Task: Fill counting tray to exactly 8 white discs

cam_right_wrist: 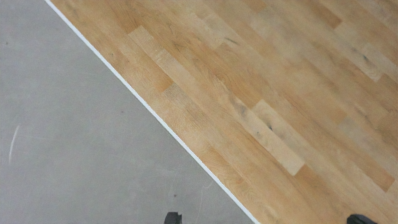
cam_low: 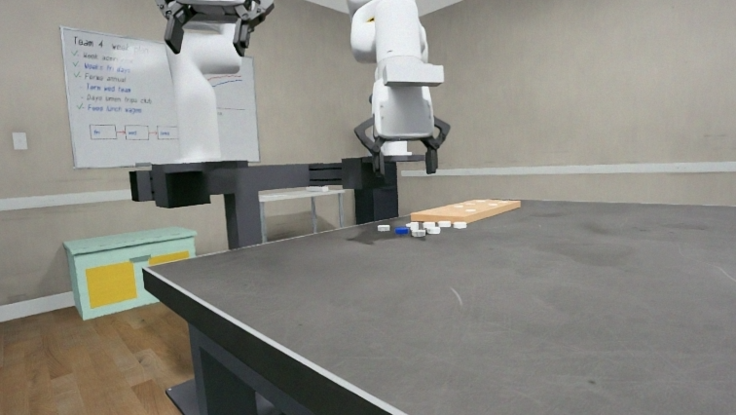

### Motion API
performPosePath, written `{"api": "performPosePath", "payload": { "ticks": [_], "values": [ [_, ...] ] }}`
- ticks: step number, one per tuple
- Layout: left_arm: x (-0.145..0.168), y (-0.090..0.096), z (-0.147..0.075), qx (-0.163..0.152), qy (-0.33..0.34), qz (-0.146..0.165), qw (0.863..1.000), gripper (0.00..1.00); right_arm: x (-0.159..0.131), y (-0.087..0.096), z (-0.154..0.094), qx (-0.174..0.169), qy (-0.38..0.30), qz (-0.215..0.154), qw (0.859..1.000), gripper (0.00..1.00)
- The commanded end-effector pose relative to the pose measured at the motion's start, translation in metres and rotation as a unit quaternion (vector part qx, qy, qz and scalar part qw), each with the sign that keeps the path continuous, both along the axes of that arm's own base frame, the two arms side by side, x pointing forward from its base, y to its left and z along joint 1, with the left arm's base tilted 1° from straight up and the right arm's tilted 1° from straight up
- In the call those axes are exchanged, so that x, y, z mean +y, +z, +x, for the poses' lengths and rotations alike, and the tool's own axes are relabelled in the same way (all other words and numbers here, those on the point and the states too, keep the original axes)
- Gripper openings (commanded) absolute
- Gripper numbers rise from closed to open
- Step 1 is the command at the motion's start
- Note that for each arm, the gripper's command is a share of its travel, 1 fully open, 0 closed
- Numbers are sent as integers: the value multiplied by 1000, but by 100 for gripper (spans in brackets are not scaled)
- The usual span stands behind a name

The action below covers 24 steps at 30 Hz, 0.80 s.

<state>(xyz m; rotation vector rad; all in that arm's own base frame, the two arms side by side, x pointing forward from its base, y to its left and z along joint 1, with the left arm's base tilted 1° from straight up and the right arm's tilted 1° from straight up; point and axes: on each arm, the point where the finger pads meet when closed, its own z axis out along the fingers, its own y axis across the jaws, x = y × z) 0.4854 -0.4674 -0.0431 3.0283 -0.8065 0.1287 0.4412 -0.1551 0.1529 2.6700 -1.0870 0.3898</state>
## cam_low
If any beige tray with round pockets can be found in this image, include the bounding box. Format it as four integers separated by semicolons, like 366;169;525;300
411;200;520;224

